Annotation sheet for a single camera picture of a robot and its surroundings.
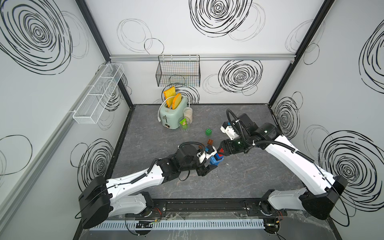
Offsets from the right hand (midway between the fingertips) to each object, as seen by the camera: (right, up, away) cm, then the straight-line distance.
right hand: (223, 151), depth 70 cm
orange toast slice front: (-25, +27, +25) cm, 44 cm away
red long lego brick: (-2, +1, -3) cm, 3 cm away
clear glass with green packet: (-20, +12, +33) cm, 41 cm away
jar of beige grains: (-18, +20, +32) cm, 42 cm away
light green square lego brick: (-4, +6, +30) cm, 31 cm away
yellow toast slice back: (-30, +33, +29) cm, 53 cm away
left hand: (-5, -5, +2) cm, 7 cm away
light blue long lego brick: (-5, -5, +1) cm, 7 cm away
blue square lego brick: (-3, -3, 0) cm, 4 cm away
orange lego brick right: (-3, 0, +27) cm, 27 cm away
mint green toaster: (-30, +16, +26) cm, 43 cm away
